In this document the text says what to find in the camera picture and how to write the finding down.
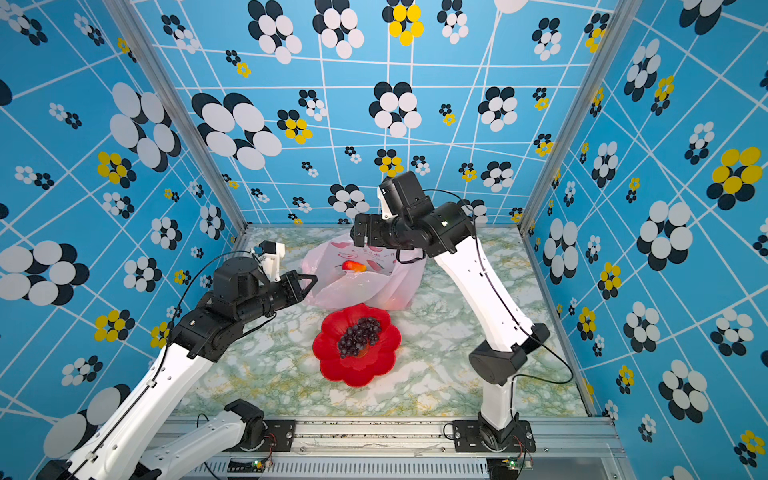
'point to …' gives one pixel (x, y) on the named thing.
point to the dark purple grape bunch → (358, 337)
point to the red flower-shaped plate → (360, 369)
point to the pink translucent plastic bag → (352, 277)
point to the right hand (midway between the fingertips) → (374, 232)
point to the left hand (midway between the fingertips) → (322, 275)
